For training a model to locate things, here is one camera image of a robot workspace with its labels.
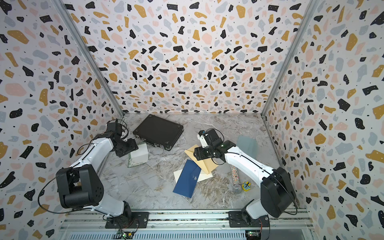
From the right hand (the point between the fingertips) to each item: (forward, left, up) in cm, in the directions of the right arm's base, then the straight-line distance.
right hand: (198, 153), depth 84 cm
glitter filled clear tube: (-14, -21, -10) cm, 28 cm away
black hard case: (+21, +29, -8) cm, 37 cm away
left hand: (+4, +38, -2) cm, 38 cm away
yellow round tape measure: (-13, -27, -13) cm, 33 cm away
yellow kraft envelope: (-2, -5, -11) cm, 12 cm away
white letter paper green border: (+4, +39, -12) cm, 41 cm away
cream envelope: (-8, -2, -14) cm, 16 cm away
